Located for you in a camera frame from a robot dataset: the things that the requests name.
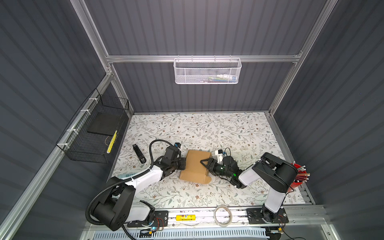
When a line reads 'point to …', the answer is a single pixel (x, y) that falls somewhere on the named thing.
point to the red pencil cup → (302, 176)
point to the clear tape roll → (229, 222)
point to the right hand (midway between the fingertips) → (203, 165)
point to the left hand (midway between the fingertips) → (185, 161)
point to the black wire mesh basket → (91, 137)
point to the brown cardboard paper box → (194, 171)
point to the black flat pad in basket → (106, 123)
